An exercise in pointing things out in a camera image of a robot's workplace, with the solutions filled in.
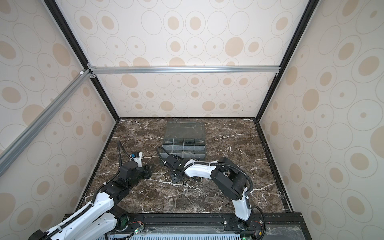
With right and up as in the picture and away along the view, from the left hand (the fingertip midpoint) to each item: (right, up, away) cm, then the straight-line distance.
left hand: (154, 163), depth 82 cm
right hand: (+11, -9, +9) cm, 17 cm away
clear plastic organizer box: (+15, +12, +20) cm, 28 cm away
